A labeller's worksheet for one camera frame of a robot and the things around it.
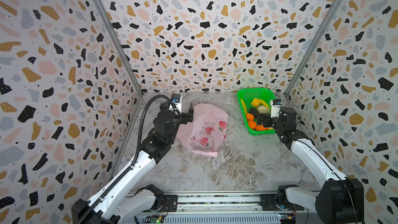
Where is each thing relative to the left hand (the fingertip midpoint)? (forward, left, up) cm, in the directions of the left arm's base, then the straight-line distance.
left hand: (180, 99), depth 69 cm
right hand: (+5, -43, -14) cm, 45 cm away
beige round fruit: (+17, -50, -29) cm, 60 cm away
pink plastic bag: (+4, -12, -36) cm, 38 cm away
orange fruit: (+13, -40, -31) cm, 53 cm away
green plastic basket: (+37, -45, -36) cm, 68 cm away
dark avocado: (+17, -44, -32) cm, 57 cm away
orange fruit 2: (+6, -41, -31) cm, 51 cm away
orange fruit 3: (+4, -45, -31) cm, 55 cm away
